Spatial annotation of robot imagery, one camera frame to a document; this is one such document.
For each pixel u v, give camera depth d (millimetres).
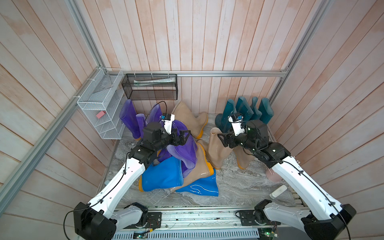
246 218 731
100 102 677
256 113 857
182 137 625
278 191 780
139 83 899
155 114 863
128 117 853
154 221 728
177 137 626
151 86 1044
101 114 817
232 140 616
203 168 831
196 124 1060
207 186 814
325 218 385
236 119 592
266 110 885
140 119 837
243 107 926
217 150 815
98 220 367
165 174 789
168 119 628
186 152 769
